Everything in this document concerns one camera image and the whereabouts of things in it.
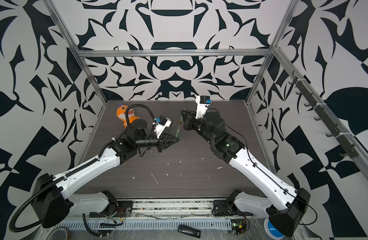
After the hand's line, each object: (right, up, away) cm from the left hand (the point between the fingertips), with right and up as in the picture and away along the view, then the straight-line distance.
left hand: (179, 136), depth 69 cm
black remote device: (+5, -43, 0) cm, 44 cm away
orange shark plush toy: (-40, +12, +32) cm, 53 cm away
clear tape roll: (-54, -44, 0) cm, 70 cm away
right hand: (+1, +11, -5) cm, 13 cm away
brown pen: (-19, -8, -13) cm, 24 cm away
